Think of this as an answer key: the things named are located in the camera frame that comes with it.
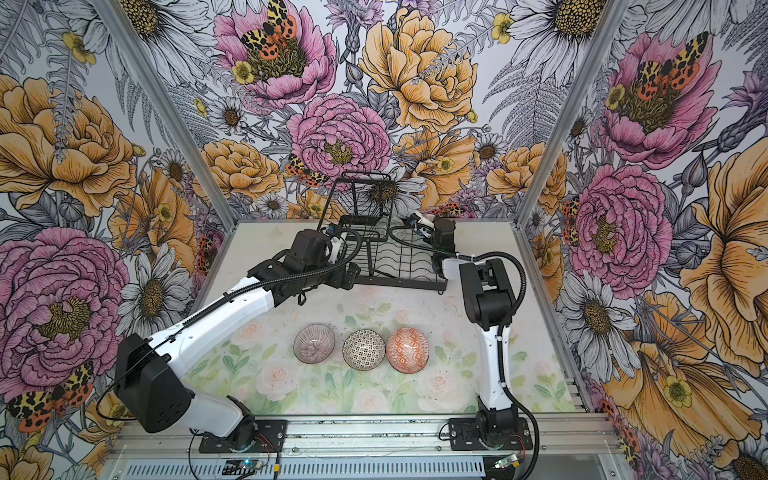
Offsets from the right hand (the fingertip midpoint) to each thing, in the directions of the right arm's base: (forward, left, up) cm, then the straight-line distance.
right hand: (440, 219), depth 106 cm
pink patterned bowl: (-39, +41, -11) cm, 58 cm away
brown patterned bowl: (-42, +26, -11) cm, 50 cm away
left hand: (-28, +31, +8) cm, 43 cm away
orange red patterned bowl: (-43, +14, -9) cm, 46 cm away
